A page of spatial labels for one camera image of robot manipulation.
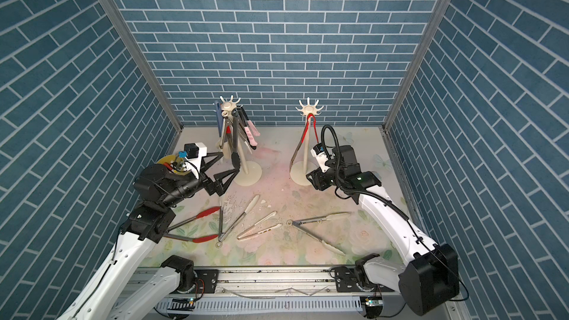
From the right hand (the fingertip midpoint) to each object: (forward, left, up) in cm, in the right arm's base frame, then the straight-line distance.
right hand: (316, 172), depth 80 cm
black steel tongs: (+7, +28, +17) cm, 33 cm away
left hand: (-9, +25, +15) cm, 31 cm away
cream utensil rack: (+12, +7, -18) cm, 22 cm away
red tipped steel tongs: (-12, +44, -18) cm, 49 cm away
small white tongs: (-16, +22, -18) cm, 33 cm away
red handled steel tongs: (+5, +31, +14) cm, 35 cm away
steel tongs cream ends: (-11, -2, -17) cm, 20 cm away
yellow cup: (+5, +59, -8) cm, 60 cm away
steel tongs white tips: (-22, +34, -19) cm, 45 cm away
